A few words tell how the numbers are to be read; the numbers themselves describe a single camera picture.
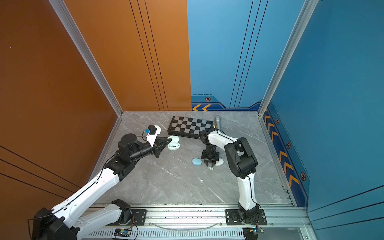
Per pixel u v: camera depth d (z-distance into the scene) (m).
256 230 0.69
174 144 0.71
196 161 0.92
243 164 0.53
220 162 0.88
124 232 0.72
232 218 0.72
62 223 0.39
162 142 0.66
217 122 1.11
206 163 0.91
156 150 0.63
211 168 0.89
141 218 0.73
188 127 1.06
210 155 0.80
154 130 0.61
